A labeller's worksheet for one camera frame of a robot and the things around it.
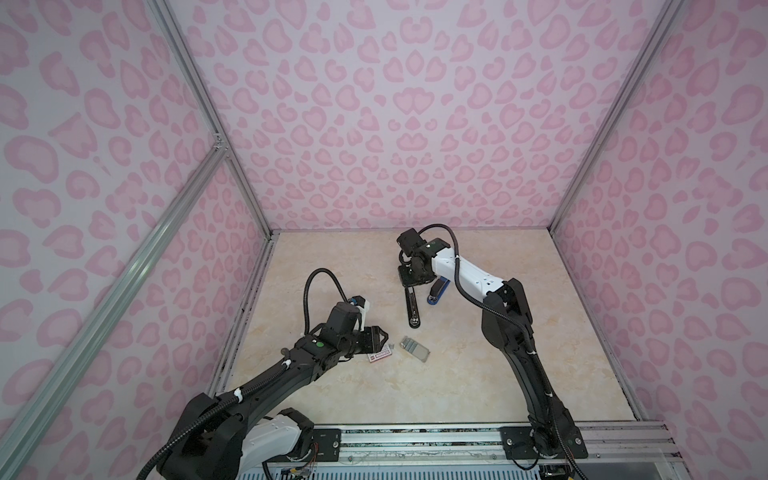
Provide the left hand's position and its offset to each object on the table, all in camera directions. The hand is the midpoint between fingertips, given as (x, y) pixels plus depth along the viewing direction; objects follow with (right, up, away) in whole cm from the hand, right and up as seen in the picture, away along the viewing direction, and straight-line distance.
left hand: (384, 332), depth 83 cm
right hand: (+8, +14, +16) cm, 22 cm away
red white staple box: (0, -4, -7) cm, 8 cm away
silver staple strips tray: (+9, -7, +8) cm, 14 cm away
